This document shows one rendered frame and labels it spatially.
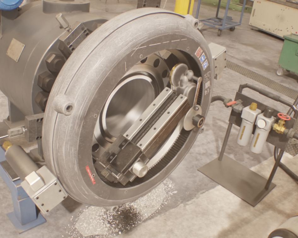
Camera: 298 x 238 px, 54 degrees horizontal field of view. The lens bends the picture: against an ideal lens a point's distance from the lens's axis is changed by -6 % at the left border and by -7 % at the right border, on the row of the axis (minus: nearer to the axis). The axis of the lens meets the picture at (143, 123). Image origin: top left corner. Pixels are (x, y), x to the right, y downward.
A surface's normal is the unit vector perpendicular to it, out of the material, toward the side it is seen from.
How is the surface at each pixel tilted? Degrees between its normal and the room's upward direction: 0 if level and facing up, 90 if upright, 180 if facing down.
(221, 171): 0
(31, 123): 90
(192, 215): 0
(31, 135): 90
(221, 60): 90
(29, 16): 31
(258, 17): 90
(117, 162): 38
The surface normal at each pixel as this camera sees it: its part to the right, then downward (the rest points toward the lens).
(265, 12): -0.88, 0.12
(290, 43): -0.67, 0.29
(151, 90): -0.71, 0.58
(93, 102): 0.68, 0.43
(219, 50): -0.16, -0.70
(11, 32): -0.48, -0.34
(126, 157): -0.35, -0.52
